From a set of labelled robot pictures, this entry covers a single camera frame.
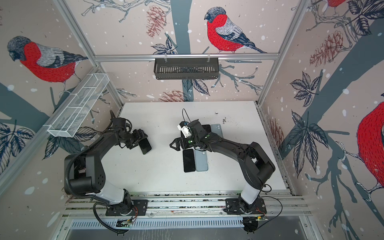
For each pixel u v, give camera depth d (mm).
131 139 785
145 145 911
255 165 462
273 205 756
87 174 450
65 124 701
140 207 735
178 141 742
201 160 908
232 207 727
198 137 684
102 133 622
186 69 1065
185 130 780
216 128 1063
